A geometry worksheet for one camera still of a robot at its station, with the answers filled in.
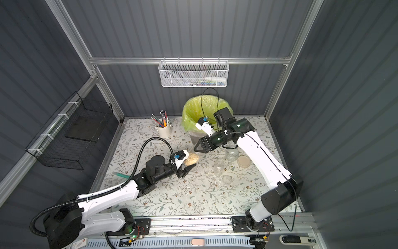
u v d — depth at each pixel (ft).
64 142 2.34
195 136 2.91
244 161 3.19
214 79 3.07
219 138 1.97
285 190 1.32
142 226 2.39
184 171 2.22
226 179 2.93
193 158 2.37
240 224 2.40
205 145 2.02
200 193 2.77
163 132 3.45
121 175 2.99
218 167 2.71
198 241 2.20
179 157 2.03
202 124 2.10
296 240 2.19
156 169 1.90
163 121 3.41
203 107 3.06
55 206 1.32
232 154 3.25
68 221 1.32
